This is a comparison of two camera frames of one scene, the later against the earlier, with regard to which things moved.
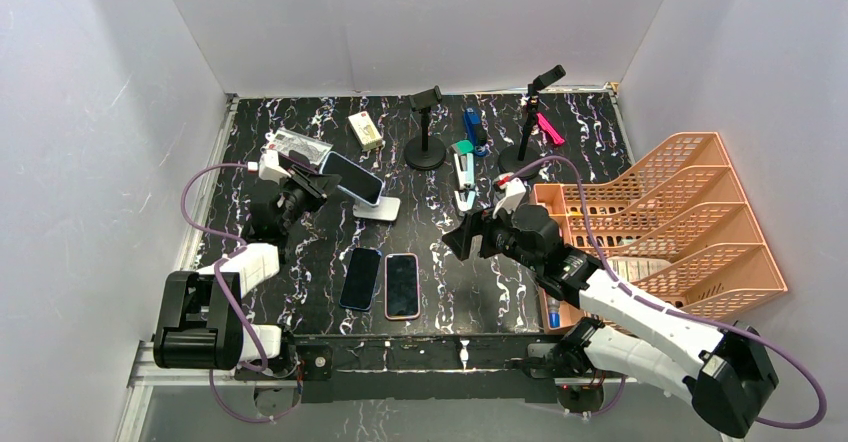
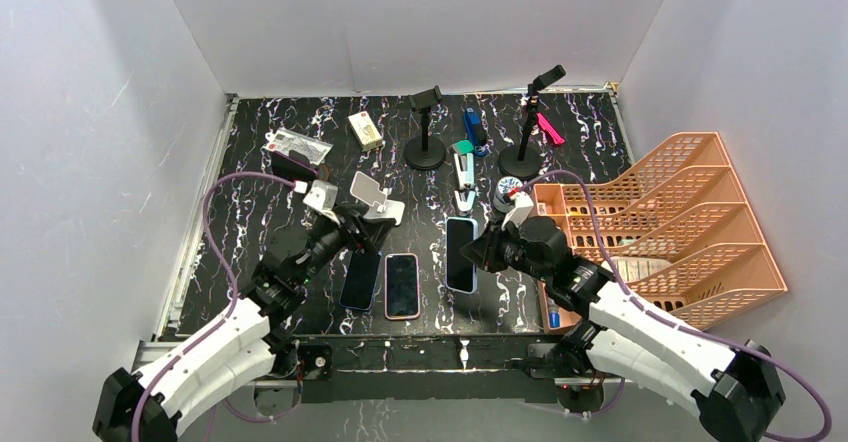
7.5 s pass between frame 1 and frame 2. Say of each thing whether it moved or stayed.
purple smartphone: moved
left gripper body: moved
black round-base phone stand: stayed
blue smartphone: stayed
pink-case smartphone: stayed
